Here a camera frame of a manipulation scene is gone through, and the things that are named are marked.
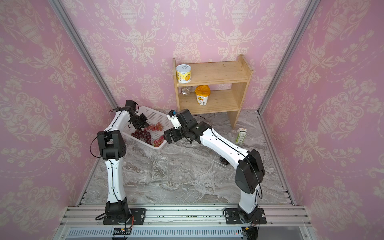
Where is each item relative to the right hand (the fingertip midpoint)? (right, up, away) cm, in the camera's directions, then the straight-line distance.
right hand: (171, 132), depth 80 cm
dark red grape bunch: (-22, -3, +20) cm, 30 cm away
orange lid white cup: (+17, +23, +9) cm, 30 cm away
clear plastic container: (-14, -22, +11) cm, 28 cm away
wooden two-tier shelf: (+28, +31, +28) cm, 50 cm away
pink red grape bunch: (-12, -8, +18) cm, 24 cm away
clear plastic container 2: (+26, -17, +14) cm, 34 cm away
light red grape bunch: (-14, +2, +28) cm, 31 cm away
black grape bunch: (+31, -18, +10) cm, 38 cm away
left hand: (-20, +5, +26) cm, 33 cm away
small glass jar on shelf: (+7, +26, +15) cm, 30 cm away
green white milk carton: (+41, -3, +12) cm, 43 cm away
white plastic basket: (-18, +9, +30) cm, 36 cm away
